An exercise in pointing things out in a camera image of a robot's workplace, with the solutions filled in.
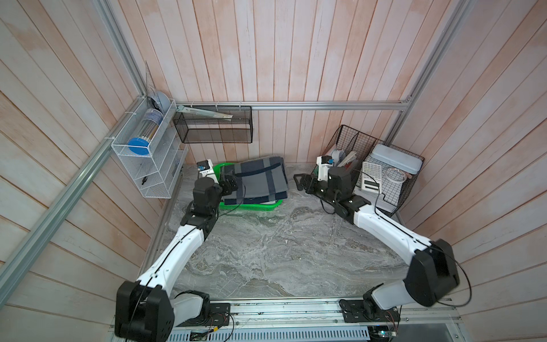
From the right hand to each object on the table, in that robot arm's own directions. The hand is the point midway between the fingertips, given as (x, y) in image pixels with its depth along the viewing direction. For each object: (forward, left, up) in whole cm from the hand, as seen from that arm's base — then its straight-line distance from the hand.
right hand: (305, 177), depth 81 cm
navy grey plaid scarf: (+9, +19, -12) cm, 24 cm away
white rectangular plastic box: (+16, -43, -4) cm, 46 cm away
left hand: (-2, +31, +2) cm, 31 cm away
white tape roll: (+7, -40, -6) cm, 41 cm away
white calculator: (+4, -28, -4) cm, 29 cm away
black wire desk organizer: (+7, -35, -5) cm, 36 cm away
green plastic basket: (-3, +17, -16) cm, 24 cm away
